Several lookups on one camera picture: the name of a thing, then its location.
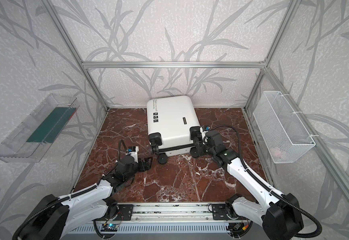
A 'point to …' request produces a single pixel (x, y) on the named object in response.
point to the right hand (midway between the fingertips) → (199, 138)
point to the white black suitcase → (173, 125)
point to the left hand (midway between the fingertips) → (149, 154)
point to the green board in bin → (52, 125)
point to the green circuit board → (109, 227)
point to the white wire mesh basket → (285, 137)
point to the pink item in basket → (275, 151)
